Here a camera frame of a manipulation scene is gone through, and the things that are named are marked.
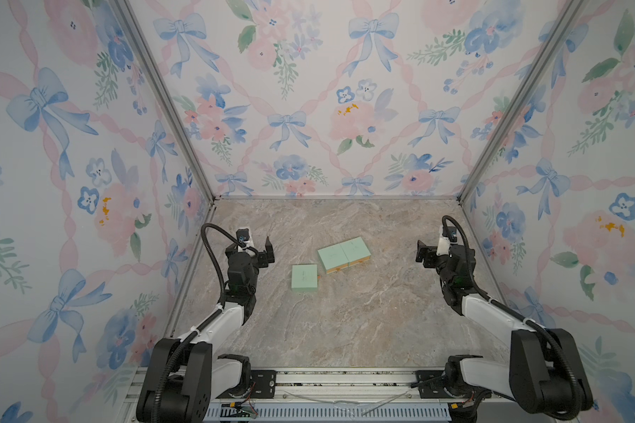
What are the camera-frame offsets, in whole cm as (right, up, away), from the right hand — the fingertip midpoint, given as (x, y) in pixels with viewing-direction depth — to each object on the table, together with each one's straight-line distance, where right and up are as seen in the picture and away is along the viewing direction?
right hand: (435, 241), depth 88 cm
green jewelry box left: (-34, -7, +9) cm, 36 cm away
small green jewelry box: (-44, -13, +4) cm, 46 cm away
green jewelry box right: (-25, -5, +11) cm, 28 cm away
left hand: (-59, +1, -3) cm, 60 cm away
